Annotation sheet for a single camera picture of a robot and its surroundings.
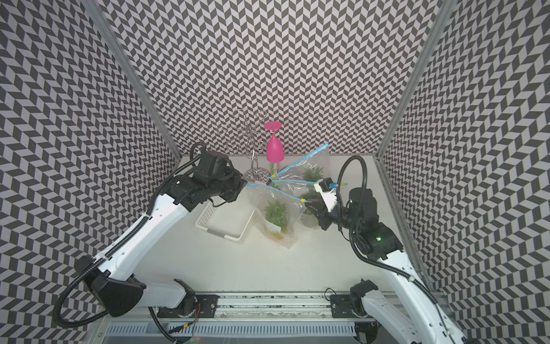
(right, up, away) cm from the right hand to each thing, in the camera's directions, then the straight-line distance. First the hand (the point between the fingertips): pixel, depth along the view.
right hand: (309, 207), depth 68 cm
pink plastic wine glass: (-12, +20, +23) cm, 33 cm away
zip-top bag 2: (-1, +4, +14) cm, 15 cm away
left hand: (-20, +8, +4) cm, 22 cm away
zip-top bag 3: (+3, +13, +20) cm, 24 cm away
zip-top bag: (-20, 0, +31) cm, 37 cm away
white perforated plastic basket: (-33, -9, +25) cm, 42 cm away
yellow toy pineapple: (-11, -4, +8) cm, 14 cm away
